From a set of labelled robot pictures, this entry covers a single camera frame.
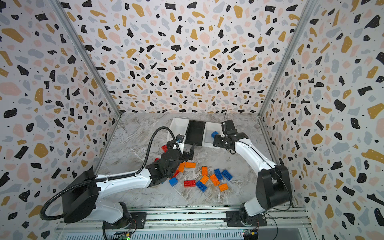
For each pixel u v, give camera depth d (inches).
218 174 35.2
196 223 29.0
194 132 42.3
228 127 27.1
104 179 18.0
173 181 33.0
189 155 28.8
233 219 29.1
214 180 34.4
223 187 32.9
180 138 26.1
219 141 31.4
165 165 23.0
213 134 42.0
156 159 37.2
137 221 28.6
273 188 17.3
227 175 34.6
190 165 36.3
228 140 25.4
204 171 35.4
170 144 28.3
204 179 33.8
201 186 33.5
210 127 44.5
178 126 42.8
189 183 33.7
